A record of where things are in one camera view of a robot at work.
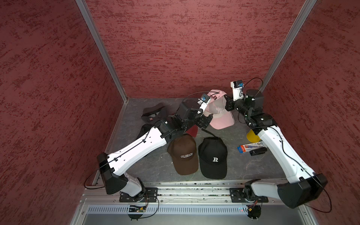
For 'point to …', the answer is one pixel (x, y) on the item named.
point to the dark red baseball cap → (193, 130)
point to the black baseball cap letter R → (213, 154)
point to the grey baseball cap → (155, 113)
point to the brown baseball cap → (183, 149)
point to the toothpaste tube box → (243, 148)
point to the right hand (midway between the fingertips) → (224, 97)
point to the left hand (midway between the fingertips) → (203, 112)
